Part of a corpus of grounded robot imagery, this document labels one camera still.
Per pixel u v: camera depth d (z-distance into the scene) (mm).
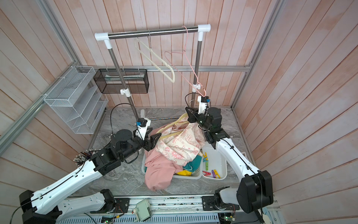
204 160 900
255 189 398
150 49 599
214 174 835
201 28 545
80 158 715
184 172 782
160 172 720
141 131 537
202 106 663
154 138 579
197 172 783
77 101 721
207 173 837
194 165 776
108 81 1032
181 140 746
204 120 648
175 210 730
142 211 679
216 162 891
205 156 902
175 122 722
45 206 387
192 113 743
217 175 833
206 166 858
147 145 579
